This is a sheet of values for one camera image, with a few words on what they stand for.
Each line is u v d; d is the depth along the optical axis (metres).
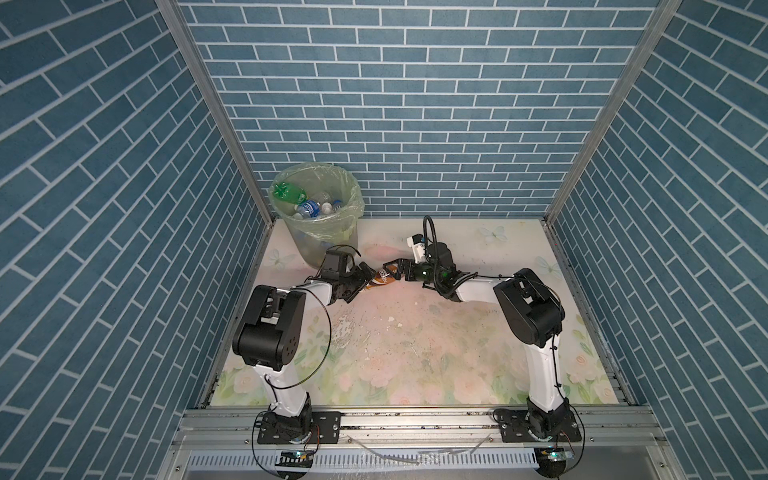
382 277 0.96
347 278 0.88
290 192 0.94
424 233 0.87
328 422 0.75
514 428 0.74
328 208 0.99
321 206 0.99
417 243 0.89
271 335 0.49
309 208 0.96
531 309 0.56
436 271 0.79
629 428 0.75
